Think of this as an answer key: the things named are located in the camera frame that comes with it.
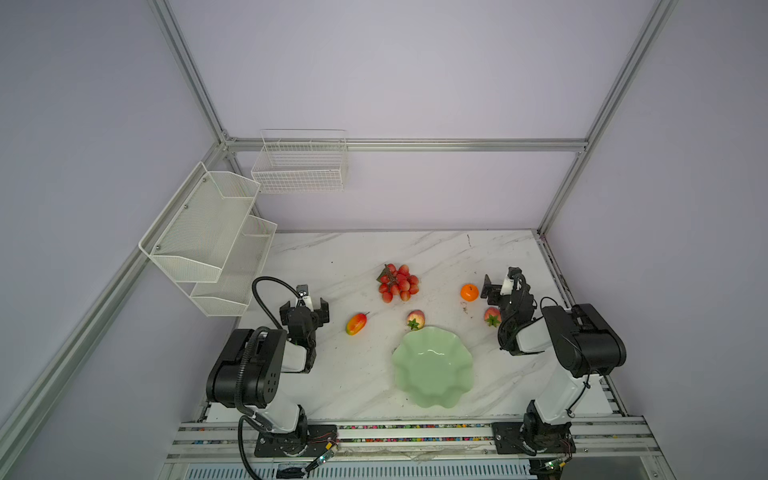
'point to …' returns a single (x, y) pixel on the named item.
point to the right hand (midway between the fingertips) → (500, 274)
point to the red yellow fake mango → (356, 323)
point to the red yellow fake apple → (416, 320)
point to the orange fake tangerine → (469, 292)
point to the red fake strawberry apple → (492, 316)
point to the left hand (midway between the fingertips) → (304, 302)
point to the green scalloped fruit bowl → (433, 367)
